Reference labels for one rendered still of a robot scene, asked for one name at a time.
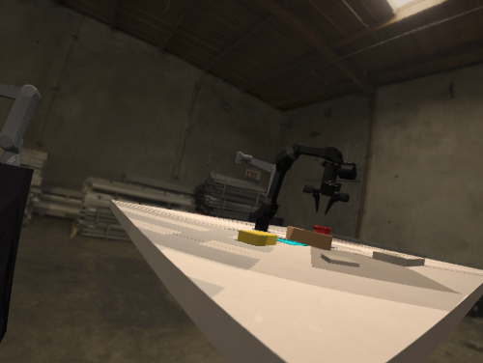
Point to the brown wooden bar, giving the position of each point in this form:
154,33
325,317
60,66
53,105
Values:
314,239

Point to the yellow flat block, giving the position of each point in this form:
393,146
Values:
257,238

